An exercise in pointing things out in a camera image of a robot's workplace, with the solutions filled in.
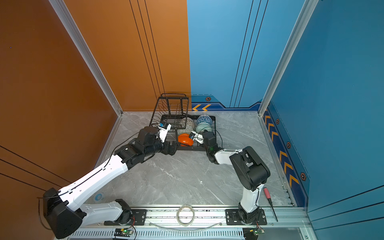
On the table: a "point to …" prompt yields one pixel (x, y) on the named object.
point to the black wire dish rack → (169, 108)
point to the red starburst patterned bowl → (190, 138)
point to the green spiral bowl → (202, 126)
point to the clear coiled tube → (181, 223)
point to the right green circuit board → (252, 233)
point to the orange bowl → (184, 138)
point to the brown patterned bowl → (186, 121)
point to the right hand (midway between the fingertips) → (205, 130)
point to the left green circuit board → (123, 232)
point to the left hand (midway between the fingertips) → (173, 139)
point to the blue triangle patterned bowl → (204, 118)
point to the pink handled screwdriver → (268, 196)
